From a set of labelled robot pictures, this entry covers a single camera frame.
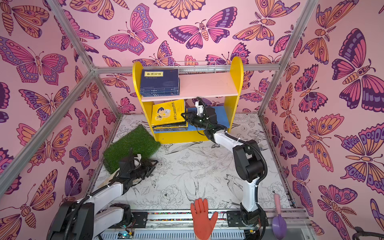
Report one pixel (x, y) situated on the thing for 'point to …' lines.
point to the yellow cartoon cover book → (172, 127)
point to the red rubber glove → (203, 225)
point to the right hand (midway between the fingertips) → (181, 113)
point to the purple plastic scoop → (279, 225)
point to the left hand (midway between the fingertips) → (157, 162)
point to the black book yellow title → (178, 124)
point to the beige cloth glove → (109, 177)
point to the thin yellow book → (167, 112)
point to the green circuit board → (125, 234)
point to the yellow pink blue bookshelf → (205, 104)
